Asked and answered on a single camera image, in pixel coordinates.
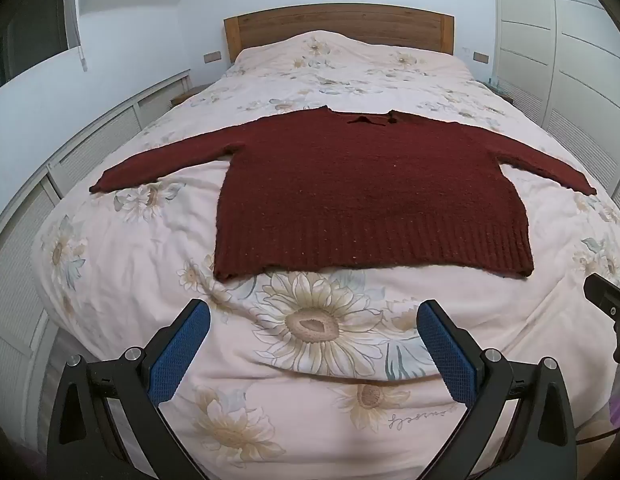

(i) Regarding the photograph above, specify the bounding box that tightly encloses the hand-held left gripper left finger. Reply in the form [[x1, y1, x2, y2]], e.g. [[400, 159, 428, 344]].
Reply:
[[47, 299, 211, 480]]

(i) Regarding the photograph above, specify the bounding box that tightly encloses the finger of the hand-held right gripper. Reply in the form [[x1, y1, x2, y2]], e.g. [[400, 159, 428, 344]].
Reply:
[[584, 272, 620, 322]]

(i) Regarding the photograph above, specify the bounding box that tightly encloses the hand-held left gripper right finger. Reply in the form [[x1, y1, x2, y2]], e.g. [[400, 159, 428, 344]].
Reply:
[[416, 300, 578, 480]]

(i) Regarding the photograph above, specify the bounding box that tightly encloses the dark red knit sweater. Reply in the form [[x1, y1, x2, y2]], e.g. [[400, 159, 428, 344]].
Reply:
[[88, 105, 597, 281]]

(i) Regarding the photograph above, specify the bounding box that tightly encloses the bed with floral duvet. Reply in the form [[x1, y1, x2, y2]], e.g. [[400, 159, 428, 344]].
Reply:
[[37, 30, 620, 480]]

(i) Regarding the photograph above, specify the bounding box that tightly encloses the wooden nightstand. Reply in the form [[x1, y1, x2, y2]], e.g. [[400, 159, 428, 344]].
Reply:
[[482, 80, 516, 106], [170, 85, 211, 108]]

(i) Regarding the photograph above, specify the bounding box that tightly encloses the white slatted wardrobe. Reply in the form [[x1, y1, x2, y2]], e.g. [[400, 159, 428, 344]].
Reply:
[[492, 0, 620, 201]]

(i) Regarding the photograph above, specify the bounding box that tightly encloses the wooden headboard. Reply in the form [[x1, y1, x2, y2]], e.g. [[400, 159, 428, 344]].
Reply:
[[224, 9, 455, 65]]

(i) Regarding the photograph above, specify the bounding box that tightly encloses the dark window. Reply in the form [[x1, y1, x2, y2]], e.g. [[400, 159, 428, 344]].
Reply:
[[0, 0, 73, 96]]

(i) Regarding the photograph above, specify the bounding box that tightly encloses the white slatted wall cabinet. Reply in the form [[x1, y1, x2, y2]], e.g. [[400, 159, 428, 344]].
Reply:
[[0, 71, 193, 461]]

